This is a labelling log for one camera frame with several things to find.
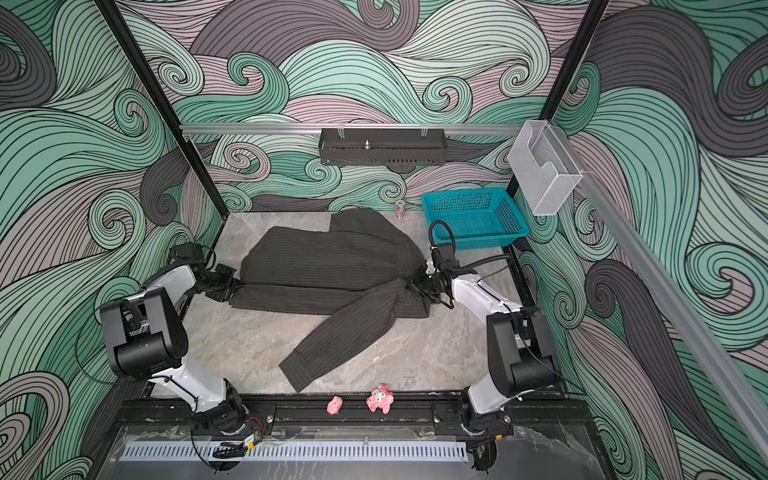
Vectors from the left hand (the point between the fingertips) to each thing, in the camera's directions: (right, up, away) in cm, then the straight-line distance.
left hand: (245, 276), depth 93 cm
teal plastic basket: (+85, +21, +27) cm, 91 cm away
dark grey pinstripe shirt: (+36, 0, +7) cm, 37 cm away
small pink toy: (+31, -30, -19) cm, 48 cm away
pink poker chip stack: (+51, +24, +24) cm, 62 cm away
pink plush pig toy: (+43, -28, -20) cm, 55 cm away
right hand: (+51, -2, -3) cm, 51 cm away
